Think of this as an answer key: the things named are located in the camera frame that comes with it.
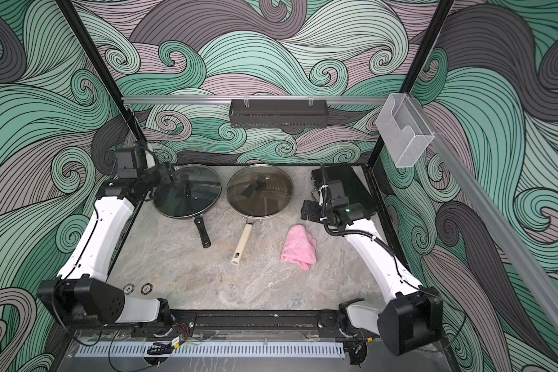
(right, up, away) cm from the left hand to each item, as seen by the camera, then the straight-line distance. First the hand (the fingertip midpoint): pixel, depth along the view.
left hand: (162, 167), depth 77 cm
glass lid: (0, -9, +32) cm, 33 cm away
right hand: (+51, -16, +4) cm, 54 cm away
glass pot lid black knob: (+32, -9, +19) cm, 38 cm away
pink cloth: (+48, -30, +10) cm, 58 cm away
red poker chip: (-8, -43, +4) cm, 44 cm away
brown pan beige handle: (+27, -26, +4) cm, 38 cm away
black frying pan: (+9, -21, +12) cm, 26 cm away
